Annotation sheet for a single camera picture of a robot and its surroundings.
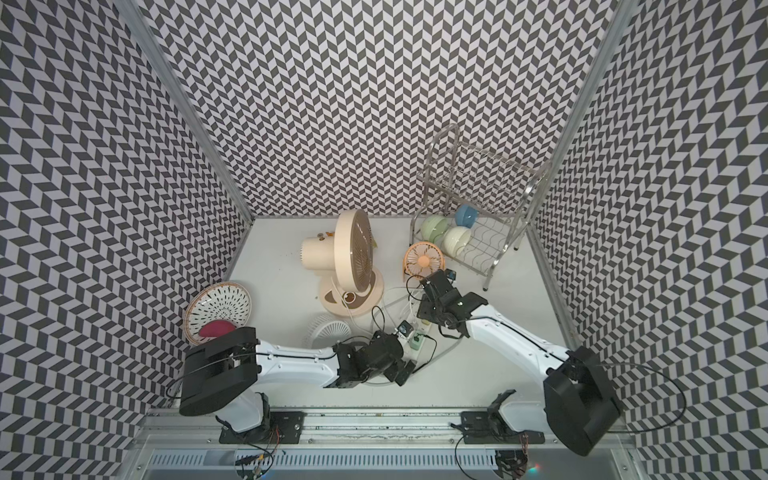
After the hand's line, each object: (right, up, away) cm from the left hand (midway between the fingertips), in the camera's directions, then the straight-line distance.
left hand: (401, 354), depth 83 cm
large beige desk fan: (-13, +20, -8) cm, 25 cm away
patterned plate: (-56, +13, +10) cm, 59 cm away
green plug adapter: (+4, +4, -3) cm, 6 cm away
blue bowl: (+23, +41, +19) cm, 51 cm away
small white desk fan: (-19, +9, -6) cm, 22 cm away
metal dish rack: (+20, +43, -1) cm, 48 cm away
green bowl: (+11, +37, +16) cm, 42 cm away
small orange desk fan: (+7, +26, +13) cm, 30 cm away
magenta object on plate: (-55, +6, +4) cm, 55 cm away
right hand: (+8, +11, +1) cm, 14 cm away
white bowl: (+17, +33, +13) cm, 39 cm away
